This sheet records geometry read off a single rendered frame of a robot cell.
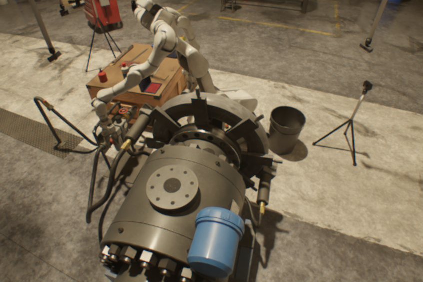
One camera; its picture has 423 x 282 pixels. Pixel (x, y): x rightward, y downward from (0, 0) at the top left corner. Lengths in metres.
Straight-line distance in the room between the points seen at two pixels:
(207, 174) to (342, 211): 1.40
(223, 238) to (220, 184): 0.38
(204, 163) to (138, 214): 0.35
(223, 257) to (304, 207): 1.43
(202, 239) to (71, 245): 1.45
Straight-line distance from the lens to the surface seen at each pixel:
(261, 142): 1.42
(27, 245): 2.31
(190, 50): 1.70
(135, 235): 1.00
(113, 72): 2.78
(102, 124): 1.75
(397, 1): 8.96
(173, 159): 1.16
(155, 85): 2.41
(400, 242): 2.35
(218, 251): 0.79
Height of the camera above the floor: 1.77
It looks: 42 degrees down
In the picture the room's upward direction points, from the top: straight up
